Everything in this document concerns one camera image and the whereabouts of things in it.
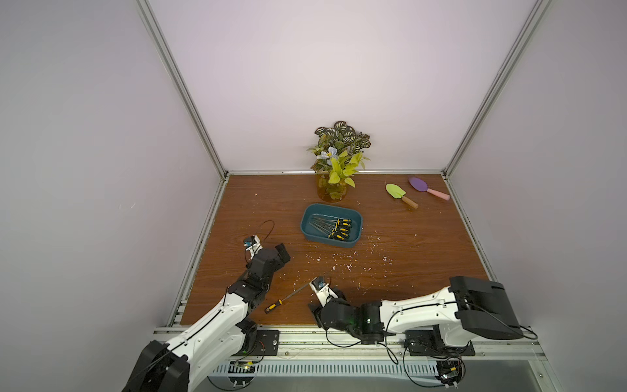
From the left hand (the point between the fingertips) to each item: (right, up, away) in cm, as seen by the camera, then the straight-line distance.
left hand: (278, 249), depth 86 cm
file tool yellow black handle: (+21, +8, +14) cm, 27 cm away
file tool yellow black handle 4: (+24, +3, +10) cm, 26 cm away
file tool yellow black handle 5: (+22, +6, +12) cm, 25 cm away
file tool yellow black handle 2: (+25, +6, +11) cm, 28 cm away
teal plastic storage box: (+13, +4, +7) cm, 15 cm away
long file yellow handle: (-1, -18, -7) cm, 19 cm away
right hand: (+13, -14, -11) cm, 22 cm away
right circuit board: (+54, -32, -16) cm, 65 cm away
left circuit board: (-9, -35, -14) cm, 38 cm away
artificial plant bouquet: (+23, +37, +10) cm, 45 cm away
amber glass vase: (+20, +20, +24) cm, 37 cm away
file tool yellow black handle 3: (+20, +6, +13) cm, 25 cm away
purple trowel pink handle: (+64, +24, +29) cm, 74 cm away
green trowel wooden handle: (+52, +21, +28) cm, 63 cm away
